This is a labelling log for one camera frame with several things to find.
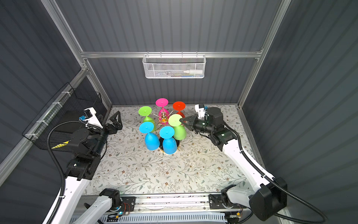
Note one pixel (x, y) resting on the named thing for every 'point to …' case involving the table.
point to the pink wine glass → (163, 114)
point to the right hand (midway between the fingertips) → (180, 121)
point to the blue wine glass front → (169, 145)
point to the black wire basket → (67, 106)
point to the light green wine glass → (180, 130)
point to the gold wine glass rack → (161, 141)
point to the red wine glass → (179, 106)
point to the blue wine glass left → (152, 140)
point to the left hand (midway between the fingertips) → (110, 114)
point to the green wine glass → (146, 111)
